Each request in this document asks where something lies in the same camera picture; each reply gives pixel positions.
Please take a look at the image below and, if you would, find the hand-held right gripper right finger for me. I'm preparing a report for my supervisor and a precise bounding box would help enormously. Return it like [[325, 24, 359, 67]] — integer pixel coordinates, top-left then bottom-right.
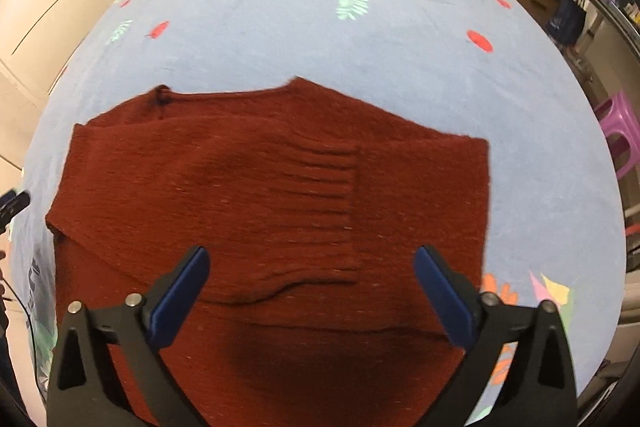
[[414, 245, 578, 427]]

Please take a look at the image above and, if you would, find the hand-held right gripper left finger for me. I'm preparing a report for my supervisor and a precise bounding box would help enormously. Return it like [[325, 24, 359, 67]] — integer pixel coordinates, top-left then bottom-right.
[[47, 246, 211, 427]]

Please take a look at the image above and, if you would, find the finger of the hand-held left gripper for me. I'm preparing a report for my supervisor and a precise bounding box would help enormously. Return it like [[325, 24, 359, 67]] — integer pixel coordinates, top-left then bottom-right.
[[0, 189, 31, 230]]

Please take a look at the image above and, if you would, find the dark red knitted sweater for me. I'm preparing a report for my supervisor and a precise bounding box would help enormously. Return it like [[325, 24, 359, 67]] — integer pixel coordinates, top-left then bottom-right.
[[45, 77, 491, 427]]

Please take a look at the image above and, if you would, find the purple plastic stool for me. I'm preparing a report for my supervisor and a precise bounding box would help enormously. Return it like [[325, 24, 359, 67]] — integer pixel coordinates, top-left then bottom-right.
[[594, 90, 640, 178]]

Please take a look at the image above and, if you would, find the dark blue bag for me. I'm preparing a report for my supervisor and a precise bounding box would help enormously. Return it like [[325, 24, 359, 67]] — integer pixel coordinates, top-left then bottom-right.
[[547, 0, 586, 45]]

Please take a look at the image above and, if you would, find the blue printed bed sheet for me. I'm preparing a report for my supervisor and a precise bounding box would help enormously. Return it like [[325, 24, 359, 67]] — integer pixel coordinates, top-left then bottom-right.
[[10, 0, 628, 427]]

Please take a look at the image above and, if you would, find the cluttered desk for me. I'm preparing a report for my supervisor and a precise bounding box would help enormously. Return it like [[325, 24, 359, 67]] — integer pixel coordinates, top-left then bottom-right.
[[575, 0, 640, 58]]

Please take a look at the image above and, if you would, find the black cable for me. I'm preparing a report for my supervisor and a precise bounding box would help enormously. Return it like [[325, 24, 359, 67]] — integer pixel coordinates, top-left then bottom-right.
[[0, 282, 41, 358]]

